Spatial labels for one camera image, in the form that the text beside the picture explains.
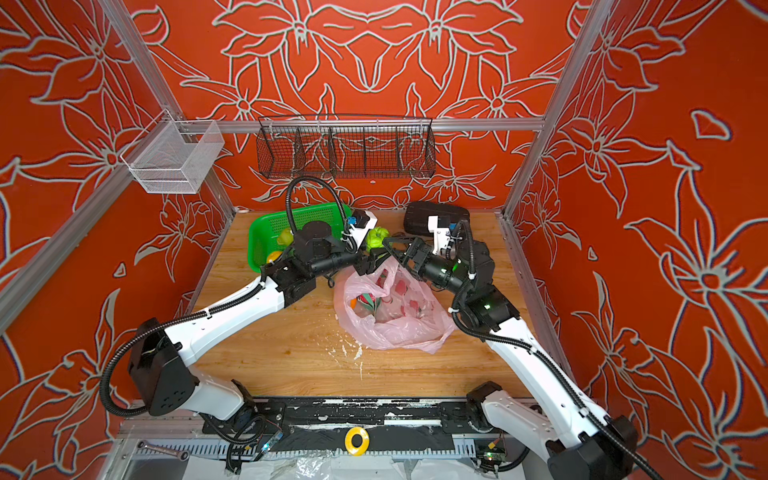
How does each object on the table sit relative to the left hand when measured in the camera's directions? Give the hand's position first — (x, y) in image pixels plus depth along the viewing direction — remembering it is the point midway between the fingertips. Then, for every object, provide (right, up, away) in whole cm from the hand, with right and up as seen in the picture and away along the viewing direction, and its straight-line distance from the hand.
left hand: (385, 235), depth 70 cm
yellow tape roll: (-5, -49, -1) cm, 49 cm away
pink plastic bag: (+2, -23, +23) cm, 32 cm away
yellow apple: (-37, -7, +27) cm, 46 cm away
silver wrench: (-48, -52, -1) cm, 70 cm away
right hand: (0, -3, -7) cm, 8 cm away
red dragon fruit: (-5, -21, +19) cm, 29 cm away
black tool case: (+12, +8, +41) cm, 44 cm away
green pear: (-35, -1, +34) cm, 49 cm away
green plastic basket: (-44, +3, +37) cm, 58 cm away
